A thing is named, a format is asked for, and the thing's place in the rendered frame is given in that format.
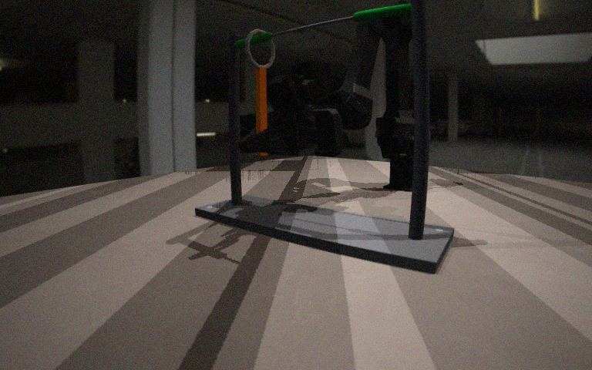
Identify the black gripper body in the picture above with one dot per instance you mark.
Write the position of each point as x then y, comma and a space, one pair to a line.
322, 126

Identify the orange handle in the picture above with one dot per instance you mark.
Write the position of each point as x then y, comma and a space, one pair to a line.
261, 82

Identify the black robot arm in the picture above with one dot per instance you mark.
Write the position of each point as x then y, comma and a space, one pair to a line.
311, 81

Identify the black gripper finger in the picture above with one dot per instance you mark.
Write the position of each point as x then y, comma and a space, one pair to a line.
281, 138
252, 132

